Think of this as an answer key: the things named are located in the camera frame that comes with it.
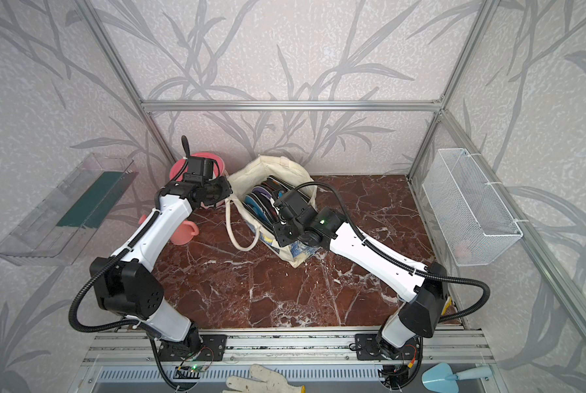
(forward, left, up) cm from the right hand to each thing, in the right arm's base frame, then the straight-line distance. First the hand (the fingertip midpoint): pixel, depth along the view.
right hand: (277, 228), depth 73 cm
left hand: (+18, +19, 0) cm, 26 cm away
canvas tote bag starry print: (+13, +17, -23) cm, 32 cm away
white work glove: (-36, +4, -23) cm, 43 cm away
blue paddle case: (+13, +11, -6) cm, 18 cm away
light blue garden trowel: (-35, -46, -23) cm, 63 cm away
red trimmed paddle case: (+26, +3, -8) cm, 28 cm away
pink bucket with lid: (+33, +43, -5) cm, 54 cm away
